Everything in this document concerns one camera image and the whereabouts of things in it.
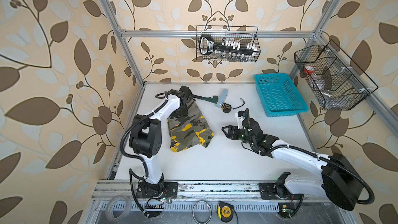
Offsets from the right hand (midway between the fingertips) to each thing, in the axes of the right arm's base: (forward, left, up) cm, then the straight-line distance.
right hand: (225, 130), depth 82 cm
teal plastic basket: (+35, -45, -12) cm, 58 cm away
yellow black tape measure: (-35, +4, -9) cm, 36 cm away
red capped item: (+22, -45, +22) cm, 55 cm away
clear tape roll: (-32, +52, -12) cm, 62 cm away
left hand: (+13, +25, -2) cm, 28 cm away
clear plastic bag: (+16, -51, +17) cm, 55 cm away
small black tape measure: (+21, -4, -8) cm, 23 cm away
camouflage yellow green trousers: (+4, +23, -9) cm, 25 cm away
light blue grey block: (+31, -2, -9) cm, 32 cm away
